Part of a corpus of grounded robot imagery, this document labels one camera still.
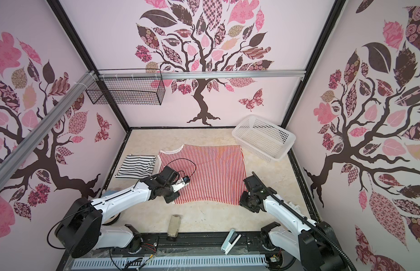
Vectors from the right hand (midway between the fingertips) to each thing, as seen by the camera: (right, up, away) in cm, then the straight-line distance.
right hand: (241, 201), depth 86 cm
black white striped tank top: (-61, +16, +12) cm, 64 cm away
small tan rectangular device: (-33, -9, -9) cm, 36 cm away
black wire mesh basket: (-75, +69, +36) cm, 108 cm away
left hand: (-36, +4, +1) cm, 36 cm away
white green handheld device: (-7, -13, -13) cm, 20 cm away
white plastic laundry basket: (+20, +33, +28) cm, 48 cm away
